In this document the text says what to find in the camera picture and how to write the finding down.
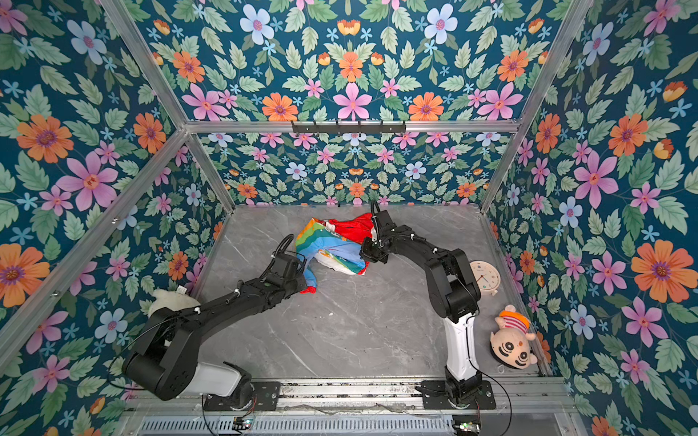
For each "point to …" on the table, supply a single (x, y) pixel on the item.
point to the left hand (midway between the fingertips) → (306, 277)
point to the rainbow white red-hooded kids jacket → (334, 243)
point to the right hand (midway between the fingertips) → (367, 250)
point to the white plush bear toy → (173, 301)
